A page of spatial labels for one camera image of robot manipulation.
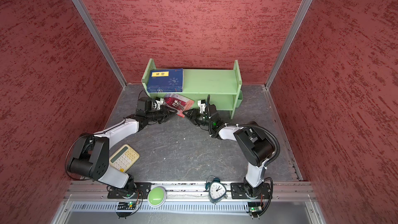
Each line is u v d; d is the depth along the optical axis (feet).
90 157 1.47
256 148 1.60
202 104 2.79
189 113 2.62
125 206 2.38
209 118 2.28
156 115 2.54
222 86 2.67
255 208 2.30
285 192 2.51
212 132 2.34
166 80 2.65
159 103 2.76
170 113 2.67
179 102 3.04
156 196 2.33
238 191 2.42
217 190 2.33
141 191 2.42
